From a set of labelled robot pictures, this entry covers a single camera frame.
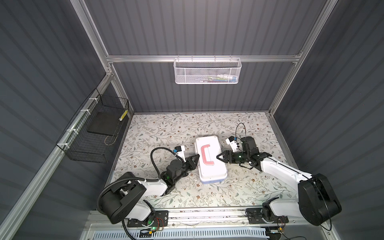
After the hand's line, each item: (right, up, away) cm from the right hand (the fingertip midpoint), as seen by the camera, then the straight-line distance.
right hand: (221, 158), depth 84 cm
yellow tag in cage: (-55, +24, -2) cm, 60 cm away
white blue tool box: (-6, -5, -6) cm, 9 cm away
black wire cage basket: (-65, +13, -12) cm, 67 cm away
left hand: (-12, +2, -2) cm, 12 cm away
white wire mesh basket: (-5, +65, +40) cm, 77 cm away
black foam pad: (-60, +20, -8) cm, 64 cm away
